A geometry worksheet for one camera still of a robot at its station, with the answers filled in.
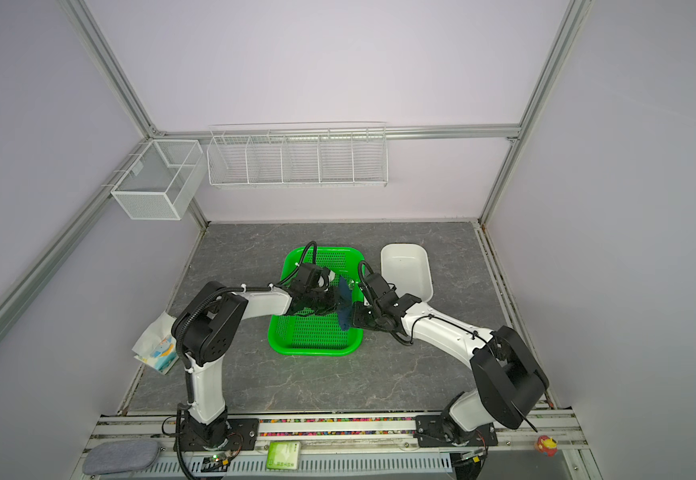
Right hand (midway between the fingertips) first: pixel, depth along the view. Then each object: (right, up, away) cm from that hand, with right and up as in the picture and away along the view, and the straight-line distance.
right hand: (352, 320), depth 85 cm
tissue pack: (-55, -7, -3) cm, 55 cm away
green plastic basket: (-11, -6, +6) cm, 14 cm away
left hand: (-1, +2, +9) cm, 9 cm away
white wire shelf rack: (-20, +54, +20) cm, 61 cm away
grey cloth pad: (-54, -28, -16) cm, 63 cm away
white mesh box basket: (-63, +44, +14) cm, 79 cm away
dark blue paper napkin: (-3, +1, +8) cm, 8 cm away
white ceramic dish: (+19, +14, +20) cm, 31 cm away
